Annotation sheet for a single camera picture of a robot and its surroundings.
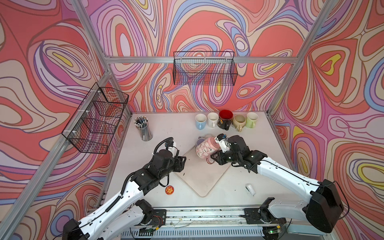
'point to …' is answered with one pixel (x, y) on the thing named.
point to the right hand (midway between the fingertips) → (213, 158)
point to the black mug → (225, 119)
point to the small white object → (250, 189)
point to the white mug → (213, 118)
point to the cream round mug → (239, 121)
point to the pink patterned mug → (207, 147)
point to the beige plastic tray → (201, 177)
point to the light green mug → (252, 118)
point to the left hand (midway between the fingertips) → (185, 157)
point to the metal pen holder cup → (141, 124)
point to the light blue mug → (200, 121)
